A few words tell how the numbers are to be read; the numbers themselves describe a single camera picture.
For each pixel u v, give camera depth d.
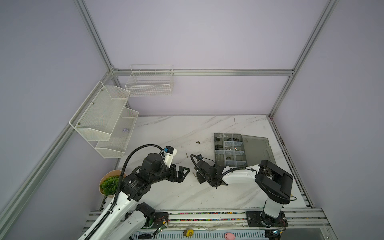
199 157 0.80
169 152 0.63
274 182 0.47
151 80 0.96
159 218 0.73
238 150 1.00
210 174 0.68
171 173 0.61
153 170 0.53
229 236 0.69
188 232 0.69
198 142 1.04
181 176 0.62
